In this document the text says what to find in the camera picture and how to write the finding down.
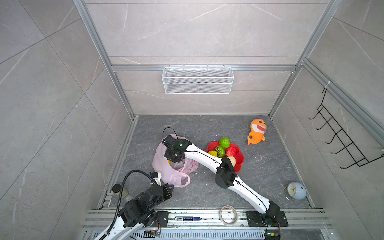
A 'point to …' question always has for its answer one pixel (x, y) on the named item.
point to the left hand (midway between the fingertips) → (175, 183)
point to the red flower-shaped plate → (239, 157)
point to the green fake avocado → (220, 151)
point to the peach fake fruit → (232, 160)
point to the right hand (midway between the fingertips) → (166, 158)
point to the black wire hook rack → (358, 156)
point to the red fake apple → (230, 151)
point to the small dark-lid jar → (116, 188)
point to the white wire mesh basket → (197, 80)
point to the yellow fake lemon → (213, 153)
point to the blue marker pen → (187, 218)
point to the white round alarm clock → (295, 190)
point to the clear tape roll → (221, 219)
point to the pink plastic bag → (174, 173)
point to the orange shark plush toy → (258, 127)
